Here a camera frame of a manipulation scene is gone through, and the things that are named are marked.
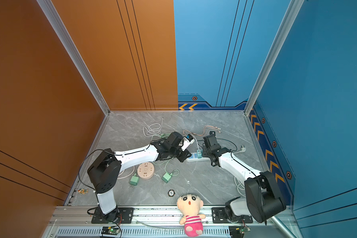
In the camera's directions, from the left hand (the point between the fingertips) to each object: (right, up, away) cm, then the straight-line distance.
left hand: (191, 152), depth 87 cm
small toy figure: (-60, -20, -6) cm, 64 cm away
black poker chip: (-12, -21, -6) cm, 25 cm away
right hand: (+11, +1, +4) cm, 12 cm away
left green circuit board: (-40, -35, -16) cm, 56 cm away
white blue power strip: (+2, -6, +5) cm, 8 cm away
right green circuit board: (+21, -35, -16) cm, 44 cm away
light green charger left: (-33, -15, -4) cm, 36 cm away
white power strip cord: (+27, -19, -4) cm, 33 cm away
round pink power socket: (-27, -11, 0) cm, 29 cm away
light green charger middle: (-14, -14, -3) cm, 20 cm away
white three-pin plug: (+34, 0, +9) cm, 36 cm away
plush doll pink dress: (-2, -22, -17) cm, 28 cm away
